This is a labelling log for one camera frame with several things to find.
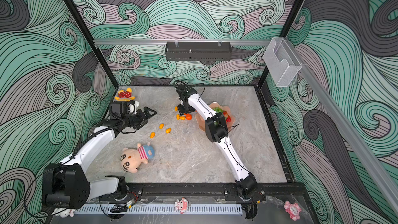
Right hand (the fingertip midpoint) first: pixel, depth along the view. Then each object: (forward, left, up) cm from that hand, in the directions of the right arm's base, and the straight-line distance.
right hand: (183, 112), depth 103 cm
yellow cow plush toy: (+11, +42, +6) cm, 44 cm away
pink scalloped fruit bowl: (-8, -12, +1) cm, 14 cm away
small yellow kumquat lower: (-13, +9, 0) cm, 16 cm away
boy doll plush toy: (-33, +24, +8) cm, 42 cm away
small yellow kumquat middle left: (-10, +14, 0) cm, 17 cm away
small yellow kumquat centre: (-4, +4, +1) cm, 5 cm away
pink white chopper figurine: (-52, -2, +3) cm, 52 cm away
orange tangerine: (-4, -4, +1) cm, 5 cm away
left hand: (-13, +15, +17) cm, 26 cm away
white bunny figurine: (-55, +49, +3) cm, 73 cm away
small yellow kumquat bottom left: (-17, +18, +1) cm, 25 cm away
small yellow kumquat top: (+4, +5, 0) cm, 7 cm away
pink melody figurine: (-54, -51, +3) cm, 74 cm away
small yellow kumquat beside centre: (-4, +1, 0) cm, 5 cm away
